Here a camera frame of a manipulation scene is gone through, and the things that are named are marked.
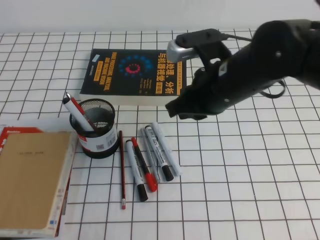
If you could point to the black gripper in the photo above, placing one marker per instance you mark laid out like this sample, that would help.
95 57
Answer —
227 85

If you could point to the white red marker pen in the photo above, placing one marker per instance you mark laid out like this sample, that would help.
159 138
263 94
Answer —
77 112

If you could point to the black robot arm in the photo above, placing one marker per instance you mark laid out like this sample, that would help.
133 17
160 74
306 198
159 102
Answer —
278 49

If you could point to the grey slim pen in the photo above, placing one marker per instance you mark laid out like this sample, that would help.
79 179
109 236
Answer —
150 156

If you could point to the black mesh pen holder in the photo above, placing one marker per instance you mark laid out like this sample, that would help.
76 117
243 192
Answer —
103 142

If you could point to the white grey marker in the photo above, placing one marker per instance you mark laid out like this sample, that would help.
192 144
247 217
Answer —
167 149

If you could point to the black textbook with orange text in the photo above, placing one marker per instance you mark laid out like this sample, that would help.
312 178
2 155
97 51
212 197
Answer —
133 77

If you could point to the white marker black cap right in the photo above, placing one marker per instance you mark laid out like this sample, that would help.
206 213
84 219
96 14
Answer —
158 153

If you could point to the white marker black cap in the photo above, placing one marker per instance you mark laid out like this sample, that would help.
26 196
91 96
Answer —
135 170
158 153

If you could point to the black marker red cap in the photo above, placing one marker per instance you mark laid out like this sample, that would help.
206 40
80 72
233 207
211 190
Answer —
149 177

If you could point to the red black pencil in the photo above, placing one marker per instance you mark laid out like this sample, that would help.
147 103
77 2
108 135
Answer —
122 165

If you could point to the brown kraft notebook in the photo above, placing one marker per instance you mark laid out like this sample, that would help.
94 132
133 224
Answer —
30 180

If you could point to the red white book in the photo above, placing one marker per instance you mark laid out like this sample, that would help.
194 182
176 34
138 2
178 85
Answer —
62 190

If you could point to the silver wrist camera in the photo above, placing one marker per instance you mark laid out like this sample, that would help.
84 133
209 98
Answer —
176 53

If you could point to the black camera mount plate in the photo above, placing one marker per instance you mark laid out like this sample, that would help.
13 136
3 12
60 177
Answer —
199 38

